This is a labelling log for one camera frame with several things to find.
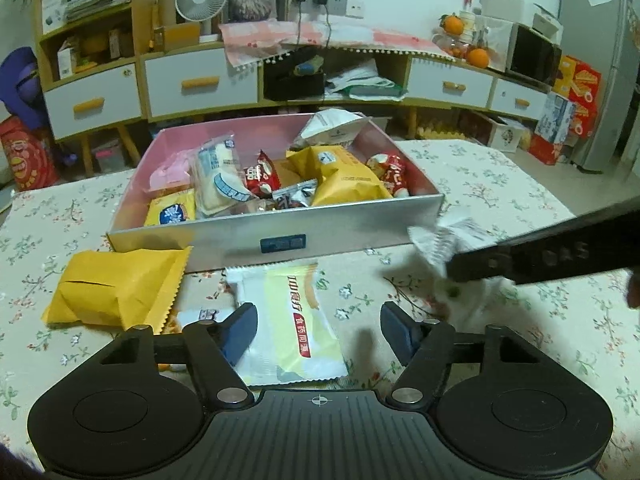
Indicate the white single wall socket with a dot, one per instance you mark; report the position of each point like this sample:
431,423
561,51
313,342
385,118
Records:
356,10

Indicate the small white packet dark label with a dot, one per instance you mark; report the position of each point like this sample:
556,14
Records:
200,316

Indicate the yellow round object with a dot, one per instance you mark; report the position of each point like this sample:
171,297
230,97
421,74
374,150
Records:
92,45

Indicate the clear box pink lid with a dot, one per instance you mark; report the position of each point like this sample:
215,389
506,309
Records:
110,157

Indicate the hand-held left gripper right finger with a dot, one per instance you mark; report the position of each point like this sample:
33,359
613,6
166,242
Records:
397,332

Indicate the low wooden cabinet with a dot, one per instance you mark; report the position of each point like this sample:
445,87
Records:
412,120

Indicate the plain mustard yellow snack packet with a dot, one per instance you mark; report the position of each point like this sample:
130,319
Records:
115,285

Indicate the cardboard tube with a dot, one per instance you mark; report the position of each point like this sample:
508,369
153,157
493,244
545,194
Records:
166,0

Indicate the orange fruit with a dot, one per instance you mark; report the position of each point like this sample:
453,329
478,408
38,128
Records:
454,25
478,57

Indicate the small white box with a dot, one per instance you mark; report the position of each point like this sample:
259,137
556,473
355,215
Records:
52,10

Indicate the yellow wooden shelf cabinet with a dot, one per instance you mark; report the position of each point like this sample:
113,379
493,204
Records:
142,0

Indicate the grey refrigerator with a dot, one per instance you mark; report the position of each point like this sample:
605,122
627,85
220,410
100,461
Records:
600,85

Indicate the small yellow packet blue label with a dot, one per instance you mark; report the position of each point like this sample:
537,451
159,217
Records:
170,212

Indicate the white printed paper bag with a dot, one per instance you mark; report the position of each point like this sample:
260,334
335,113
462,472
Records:
500,10

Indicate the white pale yellow snack packet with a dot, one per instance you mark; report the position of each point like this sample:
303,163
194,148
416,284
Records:
295,320

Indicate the purple fabric object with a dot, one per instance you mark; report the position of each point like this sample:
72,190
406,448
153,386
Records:
20,85

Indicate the pink tasselled cloth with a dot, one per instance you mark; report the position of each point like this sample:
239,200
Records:
260,37

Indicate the small brown box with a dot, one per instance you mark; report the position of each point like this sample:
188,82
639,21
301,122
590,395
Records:
120,42

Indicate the yellow snack packet blue label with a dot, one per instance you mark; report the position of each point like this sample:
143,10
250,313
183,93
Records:
345,180

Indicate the floral tablecloth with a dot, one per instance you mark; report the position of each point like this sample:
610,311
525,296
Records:
500,190

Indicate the yellow egg carton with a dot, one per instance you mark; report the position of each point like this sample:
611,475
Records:
440,131

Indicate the white box with drawing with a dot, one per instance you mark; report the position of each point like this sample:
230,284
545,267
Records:
505,135

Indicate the red printed bag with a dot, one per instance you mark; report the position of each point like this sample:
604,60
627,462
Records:
25,160

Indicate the small red snack packet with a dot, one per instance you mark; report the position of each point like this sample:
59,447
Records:
390,175
260,175

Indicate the white carton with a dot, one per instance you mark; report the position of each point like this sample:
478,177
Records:
65,62

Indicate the small silver candy packet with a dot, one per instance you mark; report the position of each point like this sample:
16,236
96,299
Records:
295,196

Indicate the white cardboard box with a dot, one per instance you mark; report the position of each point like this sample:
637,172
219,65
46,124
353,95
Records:
545,20

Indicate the blue white printed box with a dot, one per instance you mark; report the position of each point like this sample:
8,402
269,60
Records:
555,117

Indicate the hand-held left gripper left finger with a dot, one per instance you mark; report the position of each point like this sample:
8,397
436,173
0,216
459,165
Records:
240,332

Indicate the black storage box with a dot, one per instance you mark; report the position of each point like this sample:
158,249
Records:
287,85

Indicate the white double wall socket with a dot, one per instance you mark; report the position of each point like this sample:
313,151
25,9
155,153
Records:
340,4

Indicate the pink silver cardboard box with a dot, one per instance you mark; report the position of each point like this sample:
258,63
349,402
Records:
225,240

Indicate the black microwave oven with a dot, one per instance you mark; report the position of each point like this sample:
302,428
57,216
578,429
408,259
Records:
532,57

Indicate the orange red printed box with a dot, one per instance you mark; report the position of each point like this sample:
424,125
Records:
582,80

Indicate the white snack packet grey print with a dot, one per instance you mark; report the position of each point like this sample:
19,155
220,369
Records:
435,242
330,127

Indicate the pink snack packet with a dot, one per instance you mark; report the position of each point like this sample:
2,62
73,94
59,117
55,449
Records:
172,172

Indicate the clear wafer packet blue label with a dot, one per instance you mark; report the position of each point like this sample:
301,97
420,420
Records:
220,180

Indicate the red gift box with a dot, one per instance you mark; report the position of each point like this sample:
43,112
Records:
545,150

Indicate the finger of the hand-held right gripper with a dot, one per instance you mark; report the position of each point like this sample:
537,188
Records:
540,255

